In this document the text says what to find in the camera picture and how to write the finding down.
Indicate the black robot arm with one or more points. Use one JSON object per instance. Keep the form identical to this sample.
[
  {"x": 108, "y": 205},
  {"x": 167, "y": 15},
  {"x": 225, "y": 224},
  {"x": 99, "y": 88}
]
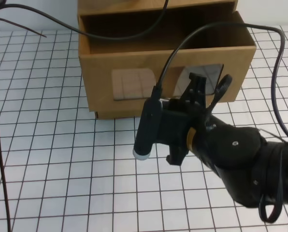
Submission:
[{"x": 249, "y": 166}]

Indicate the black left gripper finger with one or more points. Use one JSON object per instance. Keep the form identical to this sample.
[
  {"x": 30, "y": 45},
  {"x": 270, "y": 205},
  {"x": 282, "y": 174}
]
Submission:
[{"x": 195, "y": 91}]

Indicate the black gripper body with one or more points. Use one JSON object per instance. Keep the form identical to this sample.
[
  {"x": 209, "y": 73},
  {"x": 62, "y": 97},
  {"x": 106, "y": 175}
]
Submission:
[{"x": 183, "y": 129}]

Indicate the brown cardboard shoebox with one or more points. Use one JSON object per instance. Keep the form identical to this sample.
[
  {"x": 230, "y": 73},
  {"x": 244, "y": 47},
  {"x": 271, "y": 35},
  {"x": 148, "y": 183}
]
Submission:
[{"x": 119, "y": 76}]

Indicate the white grid tablecloth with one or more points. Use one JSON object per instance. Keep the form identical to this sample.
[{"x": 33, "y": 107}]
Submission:
[{"x": 67, "y": 171}]

